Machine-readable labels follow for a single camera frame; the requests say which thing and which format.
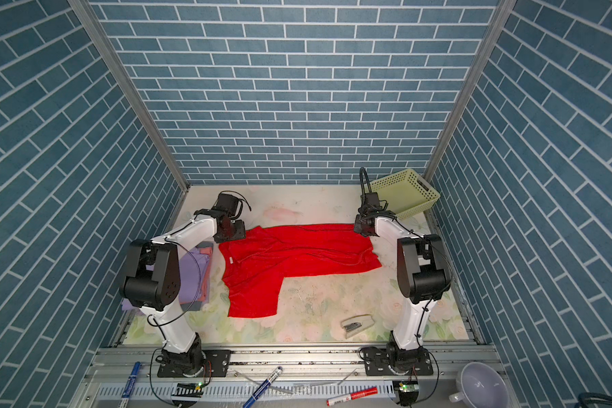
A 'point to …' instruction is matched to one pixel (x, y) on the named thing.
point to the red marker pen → (372, 391)
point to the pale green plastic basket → (406, 192)
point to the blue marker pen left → (129, 386)
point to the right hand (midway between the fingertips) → (365, 226)
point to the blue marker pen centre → (277, 371)
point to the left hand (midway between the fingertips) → (242, 232)
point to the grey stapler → (354, 324)
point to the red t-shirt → (255, 263)
